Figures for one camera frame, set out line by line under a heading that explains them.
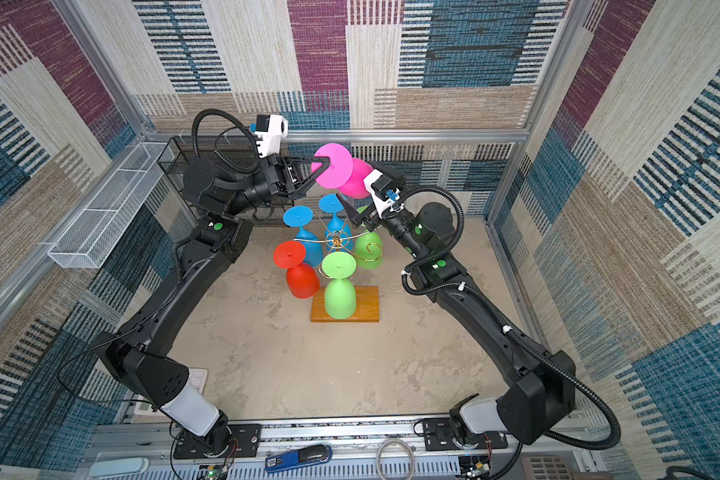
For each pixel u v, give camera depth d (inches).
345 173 19.8
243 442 28.9
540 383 15.5
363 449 28.7
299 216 29.9
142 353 16.5
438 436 28.7
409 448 28.0
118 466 28.5
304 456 27.0
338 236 28.7
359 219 22.0
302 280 29.4
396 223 22.0
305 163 20.8
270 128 19.8
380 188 19.0
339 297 28.0
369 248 31.4
